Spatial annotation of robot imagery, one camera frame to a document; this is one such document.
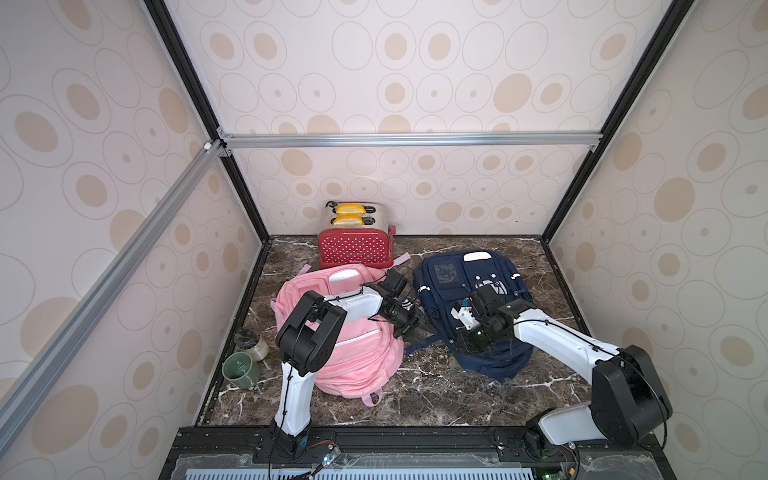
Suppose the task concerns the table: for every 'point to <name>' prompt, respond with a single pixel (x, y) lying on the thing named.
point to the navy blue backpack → (442, 279)
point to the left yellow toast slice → (350, 210)
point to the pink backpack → (364, 361)
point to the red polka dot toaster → (356, 235)
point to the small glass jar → (248, 339)
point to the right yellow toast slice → (348, 221)
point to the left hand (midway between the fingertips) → (437, 333)
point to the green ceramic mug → (241, 370)
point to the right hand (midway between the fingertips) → (455, 353)
